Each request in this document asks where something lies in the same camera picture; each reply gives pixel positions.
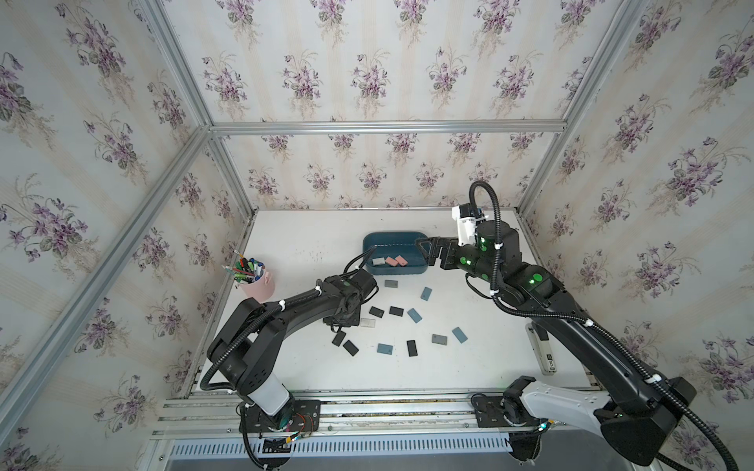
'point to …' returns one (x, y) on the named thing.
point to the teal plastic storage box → (396, 253)
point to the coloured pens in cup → (245, 270)
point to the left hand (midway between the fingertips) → (345, 320)
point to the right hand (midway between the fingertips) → (435, 242)
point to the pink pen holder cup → (262, 288)
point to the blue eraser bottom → (385, 348)
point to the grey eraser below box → (392, 284)
